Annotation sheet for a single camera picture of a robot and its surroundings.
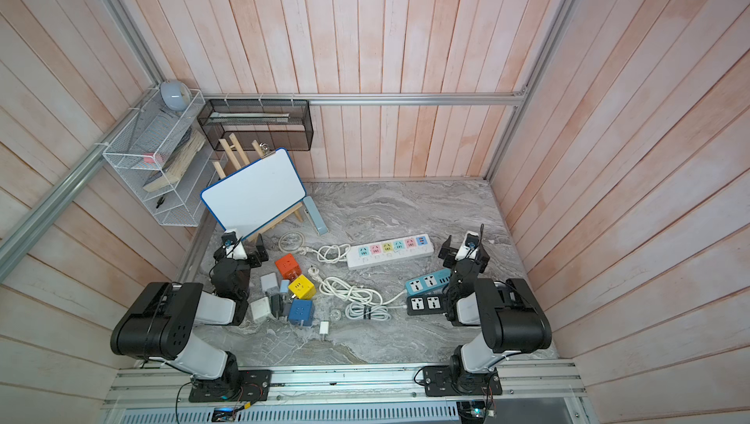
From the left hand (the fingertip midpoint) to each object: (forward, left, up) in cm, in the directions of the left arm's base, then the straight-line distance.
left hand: (247, 239), depth 91 cm
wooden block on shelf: (+10, +15, +23) cm, 29 cm away
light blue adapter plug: (-13, -13, -6) cm, 19 cm away
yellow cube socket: (-14, -19, -5) cm, 24 cm away
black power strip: (-18, -56, -7) cm, 59 cm away
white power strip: (0, -46, -6) cm, 46 cm away
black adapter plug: (-19, -11, -7) cm, 23 cm away
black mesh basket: (+26, -10, +25) cm, 37 cm away
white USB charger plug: (-20, -7, -7) cm, 22 cm away
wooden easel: (+15, +1, +21) cm, 26 cm away
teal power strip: (-11, -57, -8) cm, 59 cm away
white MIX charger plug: (-25, -26, -8) cm, 37 cm away
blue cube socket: (-22, -20, -4) cm, 30 cm away
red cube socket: (-7, -13, -5) cm, 16 cm away
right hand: (0, -69, +1) cm, 69 cm away
